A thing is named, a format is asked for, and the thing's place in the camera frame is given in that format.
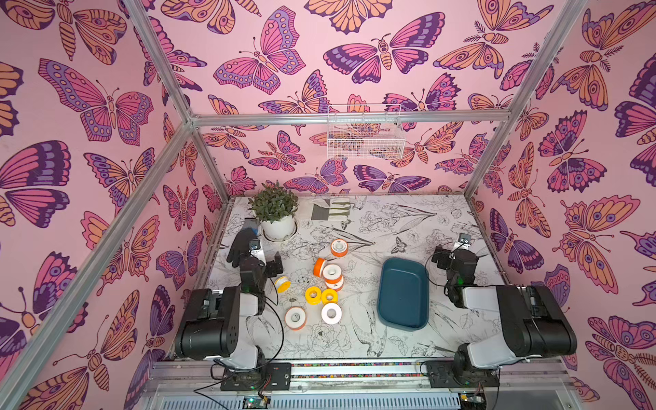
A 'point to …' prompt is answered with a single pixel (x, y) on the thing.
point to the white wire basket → (365, 141)
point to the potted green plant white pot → (274, 207)
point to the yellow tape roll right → (329, 292)
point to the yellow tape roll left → (313, 301)
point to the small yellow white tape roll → (282, 284)
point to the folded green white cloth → (330, 208)
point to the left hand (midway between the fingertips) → (268, 251)
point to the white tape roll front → (328, 319)
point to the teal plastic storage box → (403, 294)
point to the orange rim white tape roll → (295, 318)
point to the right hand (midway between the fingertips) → (448, 247)
